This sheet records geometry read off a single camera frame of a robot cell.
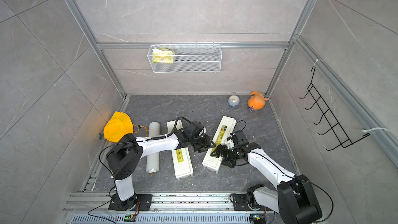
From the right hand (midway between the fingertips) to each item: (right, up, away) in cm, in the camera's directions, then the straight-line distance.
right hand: (216, 158), depth 81 cm
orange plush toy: (+32, +32, +26) cm, 52 cm away
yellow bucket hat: (-63, +16, +21) cm, 68 cm away
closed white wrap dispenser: (-18, -2, -3) cm, 18 cm away
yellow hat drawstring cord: (-49, +14, +20) cm, 55 cm away
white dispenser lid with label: (+7, +15, +10) cm, 19 cm away
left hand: (0, +5, +2) cm, 6 cm away
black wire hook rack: (+49, +15, -20) cm, 55 cm away
